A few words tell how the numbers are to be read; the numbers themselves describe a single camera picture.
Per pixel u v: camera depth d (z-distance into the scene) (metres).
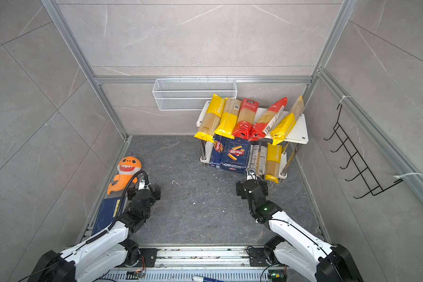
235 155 0.95
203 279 0.67
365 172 0.63
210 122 0.75
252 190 0.60
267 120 0.75
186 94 1.01
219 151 0.98
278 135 0.69
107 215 0.84
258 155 0.98
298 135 0.74
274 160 0.96
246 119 0.75
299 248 0.47
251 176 0.70
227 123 0.73
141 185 0.72
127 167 0.95
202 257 0.75
